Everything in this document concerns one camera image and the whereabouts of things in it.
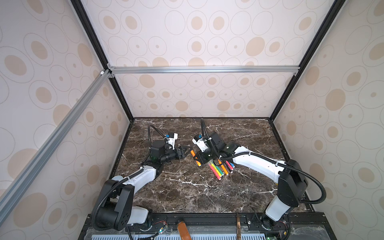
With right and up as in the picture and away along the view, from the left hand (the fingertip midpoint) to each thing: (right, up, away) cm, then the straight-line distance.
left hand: (193, 149), depth 80 cm
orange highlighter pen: (0, -2, 0) cm, 3 cm away
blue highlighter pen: (+16, -4, -21) cm, 26 cm away
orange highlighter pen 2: (+19, -13, +12) cm, 26 cm away
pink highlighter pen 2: (+22, -12, +12) cm, 28 cm away
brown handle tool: (-5, -37, -10) cm, 39 cm away
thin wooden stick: (+22, -36, -9) cm, 43 cm away
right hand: (+3, -4, +3) cm, 6 cm away
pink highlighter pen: (+13, -16, +10) cm, 23 cm away
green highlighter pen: (+15, -13, +12) cm, 23 cm away
